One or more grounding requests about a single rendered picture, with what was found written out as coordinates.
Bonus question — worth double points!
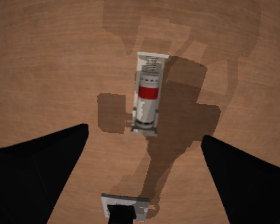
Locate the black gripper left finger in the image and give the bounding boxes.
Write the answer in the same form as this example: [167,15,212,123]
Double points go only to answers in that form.
[0,123,89,224]

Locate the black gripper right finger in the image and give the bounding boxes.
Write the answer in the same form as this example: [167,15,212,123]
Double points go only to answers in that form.
[201,134,280,224]

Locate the white cylindrical battery with red band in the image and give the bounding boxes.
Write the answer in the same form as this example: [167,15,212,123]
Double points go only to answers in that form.
[135,73,160,128]

